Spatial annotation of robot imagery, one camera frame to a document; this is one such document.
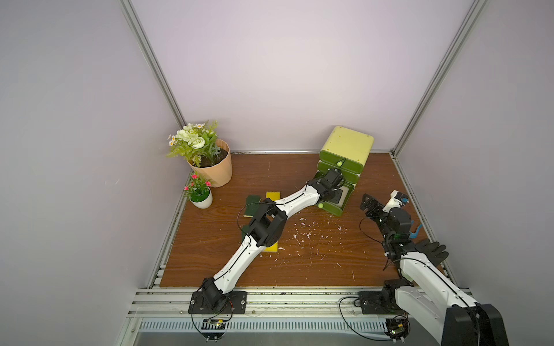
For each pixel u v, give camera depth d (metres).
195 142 0.83
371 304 0.72
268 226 0.61
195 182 0.87
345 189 1.00
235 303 0.73
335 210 0.90
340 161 0.87
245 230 0.60
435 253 0.83
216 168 0.93
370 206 0.76
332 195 0.90
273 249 0.85
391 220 0.64
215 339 0.67
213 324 0.71
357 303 0.74
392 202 0.74
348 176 0.94
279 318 0.71
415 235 0.90
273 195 1.00
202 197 0.93
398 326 0.70
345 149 0.92
